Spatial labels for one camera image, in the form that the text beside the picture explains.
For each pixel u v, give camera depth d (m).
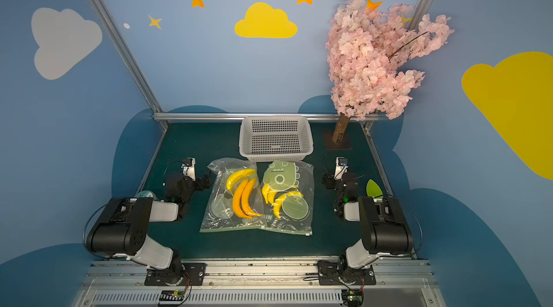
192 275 0.75
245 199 0.91
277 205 0.90
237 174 0.94
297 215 0.88
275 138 1.15
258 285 0.74
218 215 0.87
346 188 0.72
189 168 0.80
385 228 0.46
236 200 0.90
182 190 0.75
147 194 0.86
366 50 0.65
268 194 0.93
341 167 0.81
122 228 0.45
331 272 0.75
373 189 0.97
